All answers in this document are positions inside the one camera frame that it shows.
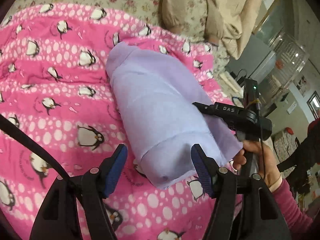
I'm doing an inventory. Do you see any person's right hand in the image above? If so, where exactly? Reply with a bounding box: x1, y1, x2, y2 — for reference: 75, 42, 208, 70
232, 140, 283, 192

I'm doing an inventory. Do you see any clear plastic container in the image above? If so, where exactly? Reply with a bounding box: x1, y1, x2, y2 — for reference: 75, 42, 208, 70
266, 31, 309, 94

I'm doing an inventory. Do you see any pink sleeved right forearm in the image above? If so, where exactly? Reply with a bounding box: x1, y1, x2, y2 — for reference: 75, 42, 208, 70
269, 177, 313, 239

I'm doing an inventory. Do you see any floral beige bed sheet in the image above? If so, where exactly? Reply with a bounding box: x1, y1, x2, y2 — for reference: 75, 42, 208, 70
7, 0, 243, 98

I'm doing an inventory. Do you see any pink penguin print quilt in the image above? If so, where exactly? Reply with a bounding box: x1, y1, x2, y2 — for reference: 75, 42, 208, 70
1, 3, 229, 239

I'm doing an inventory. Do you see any black cable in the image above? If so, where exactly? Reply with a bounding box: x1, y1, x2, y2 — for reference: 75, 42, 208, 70
0, 113, 81, 240

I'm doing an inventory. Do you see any beige garment on bed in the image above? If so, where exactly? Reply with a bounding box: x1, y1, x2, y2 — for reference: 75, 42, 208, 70
159, 0, 267, 59

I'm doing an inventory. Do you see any lavender fleece puffer jacket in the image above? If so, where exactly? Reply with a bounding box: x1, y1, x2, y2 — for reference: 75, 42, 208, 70
106, 42, 242, 189

